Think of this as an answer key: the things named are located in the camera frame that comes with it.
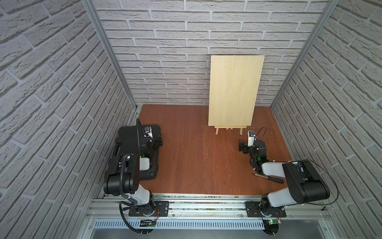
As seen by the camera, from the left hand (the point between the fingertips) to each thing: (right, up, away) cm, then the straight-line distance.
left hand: (153, 132), depth 93 cm
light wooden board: (+50, +29, -8) cm, 59 cm away
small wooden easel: (+52, +3, +7) cm, 53 cm away
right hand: (+62, -5, +1) cm, 62 cm away
